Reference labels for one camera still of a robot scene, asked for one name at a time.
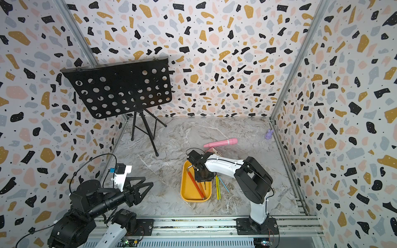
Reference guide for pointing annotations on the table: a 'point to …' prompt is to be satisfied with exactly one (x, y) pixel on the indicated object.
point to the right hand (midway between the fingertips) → (200, 179)
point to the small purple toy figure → (269, 134)
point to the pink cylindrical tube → (227, 142)
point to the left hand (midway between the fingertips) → (149, 182)
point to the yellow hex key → (217, 188)
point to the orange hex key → (202, 189)
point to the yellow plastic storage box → (189, 191)
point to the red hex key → (188, 168)
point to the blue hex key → (224, 185)
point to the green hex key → (219, 188)
